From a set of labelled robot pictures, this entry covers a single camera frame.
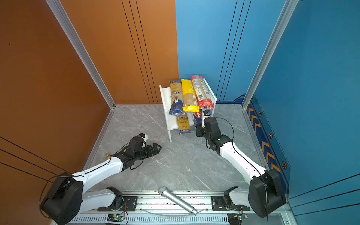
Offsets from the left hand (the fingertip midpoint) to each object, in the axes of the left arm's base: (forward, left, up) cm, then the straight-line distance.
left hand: (158, 147), depth 87 cm
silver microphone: (-28, -13, -5) cm, 31 cm away
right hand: (+10, -26, +12) cm, 30 cm away
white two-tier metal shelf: (+13, -8, +11) cm, 19 cm away
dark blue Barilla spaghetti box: (+11, -25, +16) cm, 31 cm away
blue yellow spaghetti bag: (+10, -16, +12) cm, 22 cm away
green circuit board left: (-36, +17, -8) cm, 41 cm away
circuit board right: (-35, -44, -8) cm, 57 cm away
